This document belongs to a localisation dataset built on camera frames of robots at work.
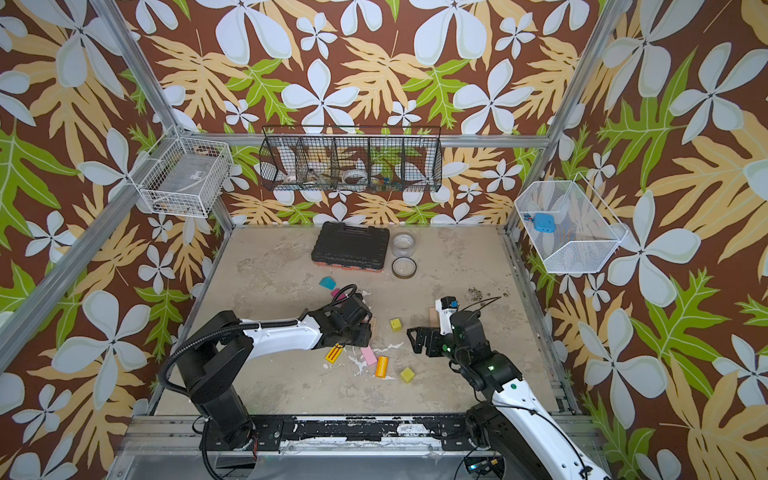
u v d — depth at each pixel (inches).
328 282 40.7
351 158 38.1
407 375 32.1
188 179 33.2
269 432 29.5
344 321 27.7
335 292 40.1
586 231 30.6
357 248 42.8
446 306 27.7
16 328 19.4
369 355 33.9
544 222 33.9
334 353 33.9
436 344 27.0
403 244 45.2
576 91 31.7
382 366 33.5
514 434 22.9
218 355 18.1
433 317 36.9
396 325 35.7
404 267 42.4
